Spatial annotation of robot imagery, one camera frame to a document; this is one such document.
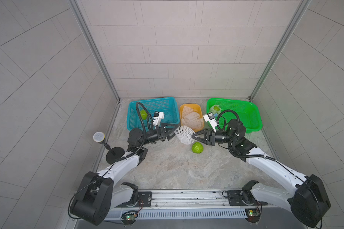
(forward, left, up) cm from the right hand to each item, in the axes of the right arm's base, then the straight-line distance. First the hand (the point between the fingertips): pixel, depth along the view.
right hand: (195, 140), depth 64 cm
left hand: (+3, +7, +1) cm, 8 cm away
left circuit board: (-25, +32, -22) cm, 46 cm away
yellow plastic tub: (+39, -8, -23) cm, 46 cm away
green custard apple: (+35, -21, -19) cm, 45 cm away
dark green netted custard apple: (+5, -3, -20) cm, 21 cm away
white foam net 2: (+33, -17, -19) cm, 42 cm away
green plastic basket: (+34, -45, -24) cm, 62 cm away
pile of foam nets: (+27, -2, -19) cm, 33 cm away
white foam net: (+2, +5, +3) cm, 6 cm away
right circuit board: (-27, -26, -28) cm, 47 cm away
